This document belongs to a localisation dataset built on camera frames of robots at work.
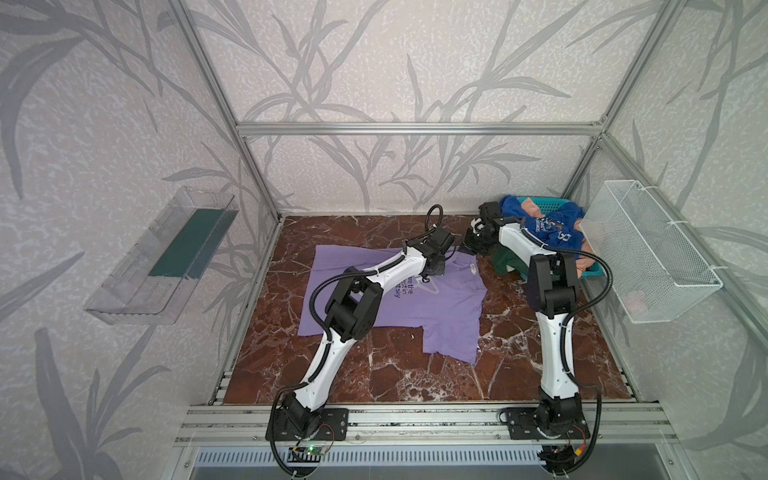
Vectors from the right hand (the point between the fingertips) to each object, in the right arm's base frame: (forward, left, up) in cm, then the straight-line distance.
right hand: (459, 238), depth 106 cm
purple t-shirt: (-25, +6, -5) cm, 26 cm away
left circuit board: (-63, +43, -6) cm, 76 cm away
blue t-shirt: (0, -33, +5) cm, 33 cm away
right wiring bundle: (-64, -19, -7) cm, 67 cm away
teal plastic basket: (+16, -36, +1) cm, 39 cm away
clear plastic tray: (-34, +75, +26) cm, 87 cm away
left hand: (-10, +8, +1) cm, 13 cm away
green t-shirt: (-11, -12, +4) cm, 17 cm away
